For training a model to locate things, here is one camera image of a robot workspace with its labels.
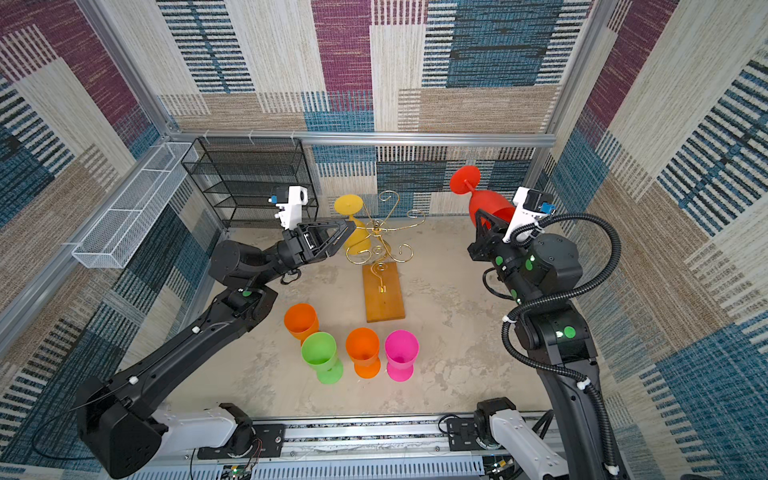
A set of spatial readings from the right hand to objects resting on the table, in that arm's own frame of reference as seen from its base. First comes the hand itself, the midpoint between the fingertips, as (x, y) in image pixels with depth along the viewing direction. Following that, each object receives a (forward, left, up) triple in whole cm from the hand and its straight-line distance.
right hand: (475, 218), depth 58 cm
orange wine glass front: (-3, +41, -33) cm, 53 cm away
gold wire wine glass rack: (+11, +19, -35) cm, 42 cm away
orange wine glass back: (-10, +24, -34) cm, 43 cm away
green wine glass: (-10, +36, -37) cm, 52 cm away
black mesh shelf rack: (+50, +68, -24) cm, 88 cm away
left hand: (-6, +23, +5) cm, 25 cm away
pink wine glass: (-12, +14, -33) cm, 38 cm away
